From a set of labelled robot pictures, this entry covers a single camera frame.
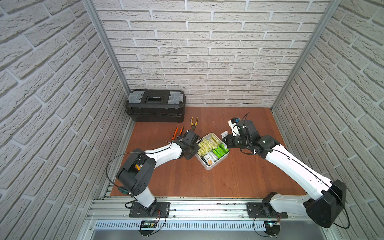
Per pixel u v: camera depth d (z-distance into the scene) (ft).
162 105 3.20
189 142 2.33
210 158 2.87
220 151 3.00
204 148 3.02
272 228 2.33
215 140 3.16
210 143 3.10
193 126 3.50
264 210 2.20
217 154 2.94
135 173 1.47
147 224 2.38
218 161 2.85
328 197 1.26
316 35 2.56
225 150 3.01
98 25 2.47
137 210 2.37
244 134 1.92
